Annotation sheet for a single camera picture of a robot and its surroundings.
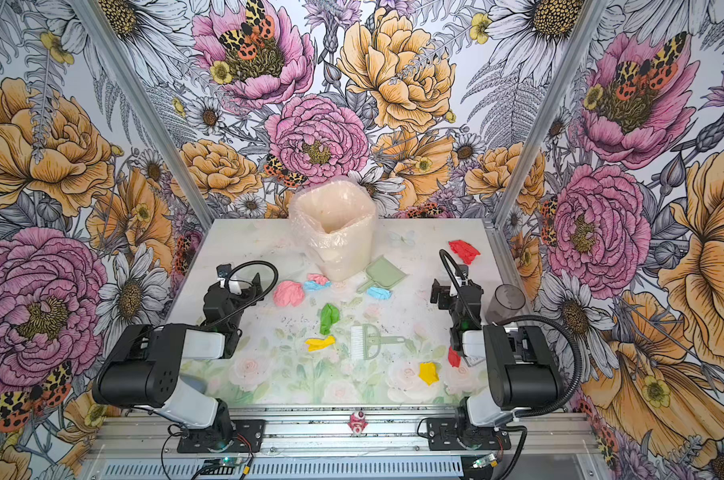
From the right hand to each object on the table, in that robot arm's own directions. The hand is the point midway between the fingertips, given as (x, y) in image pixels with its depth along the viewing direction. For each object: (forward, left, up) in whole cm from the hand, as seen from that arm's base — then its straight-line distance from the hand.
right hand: (451, 287), depth 94 cm
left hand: (+2, +64, +2) cm, 64 cm away
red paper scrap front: (-19, +2, -7) cm, 21 cm away
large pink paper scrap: (+3, +51, -4) cm, 52 cm away
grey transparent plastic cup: (-9, -13, +5) cm, 16 cm away
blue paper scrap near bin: (+6, +45, -5) cm, 45 cm away
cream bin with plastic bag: (+24, +37, +7) cm, 45 cm away
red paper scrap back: (+18, -9, -4) cm, 21 cm away
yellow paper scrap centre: (-14, +40, -6) cm, 43 cm away
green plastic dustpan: (+11, +20, -6) cm, 24 cm away
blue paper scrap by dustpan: (+2, +22, -5) cm, 23 cm away
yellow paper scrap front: (-23, +10, -7) cm, 26 cm away
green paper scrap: (-6, +38, -5) cm, 39 cm away
